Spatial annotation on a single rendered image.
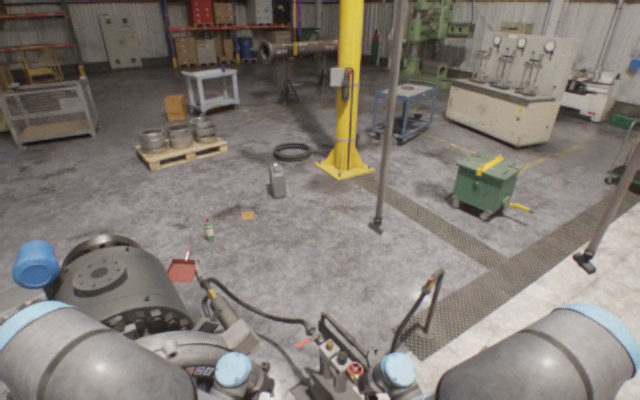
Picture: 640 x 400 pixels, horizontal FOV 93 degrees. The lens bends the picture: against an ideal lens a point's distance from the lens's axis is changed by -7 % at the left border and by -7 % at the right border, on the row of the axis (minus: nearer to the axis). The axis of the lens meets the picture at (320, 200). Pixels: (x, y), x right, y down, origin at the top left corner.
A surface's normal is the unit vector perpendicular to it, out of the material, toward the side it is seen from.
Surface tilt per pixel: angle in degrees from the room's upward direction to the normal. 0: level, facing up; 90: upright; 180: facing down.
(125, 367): 37
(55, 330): 5
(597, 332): 7
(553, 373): 24
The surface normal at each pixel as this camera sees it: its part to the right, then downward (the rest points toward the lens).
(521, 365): -0.46, -0.73
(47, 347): -0.10, -0.72
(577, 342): 0.04, -0.82
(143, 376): 0.71, -0.59
